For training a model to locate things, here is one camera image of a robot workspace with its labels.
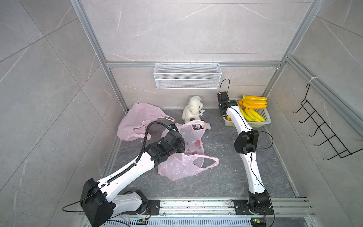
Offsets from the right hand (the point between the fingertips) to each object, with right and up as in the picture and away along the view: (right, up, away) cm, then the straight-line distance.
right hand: (231, 108), depth 104 cm
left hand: (-35, -21, -27) cm, 49 cm away
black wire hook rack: (+33, -20, -42) cm, 57 cm away
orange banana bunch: (+19, +5, +5) cm, 21 cm away
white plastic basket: (+27, -3, +4) cm, 27 cm away
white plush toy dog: (-30, -2, -5) cm, 30 cm away
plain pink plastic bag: (-74, -11, +1) cm, 75 cm away
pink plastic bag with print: (-37, -33, -28) cm, 56 cm away
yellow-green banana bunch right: (+16, -5, +2) cm, 17 cm away
